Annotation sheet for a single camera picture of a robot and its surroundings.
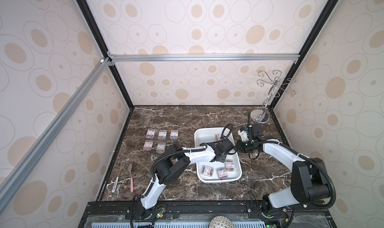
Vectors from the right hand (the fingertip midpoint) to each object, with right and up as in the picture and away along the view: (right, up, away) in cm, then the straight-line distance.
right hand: (240, 147), depth 90 cm
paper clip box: (-7, -10, -4) cm, 13 cm away
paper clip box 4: (-58, +8, +10) cm, 59 cm away
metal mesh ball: (-15, -30, -22) cm, 40 cm away
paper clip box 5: (-49, +7, +10) cm, 51 cm away
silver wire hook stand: (+22, +20, +20) cm, 36 cm away
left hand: (-9, -5, +1) cm, 10 cm away
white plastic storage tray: (-15, -12, -6) cm, 20 cm away
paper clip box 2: (-21, -12, -6) cm, 25 cm away
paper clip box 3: (-12, -13, -7) cm, 19 cm away
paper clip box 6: (-42, +7, +10) cm, 43 cm away
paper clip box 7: (-57, +1, +4) cm, 58 cm away
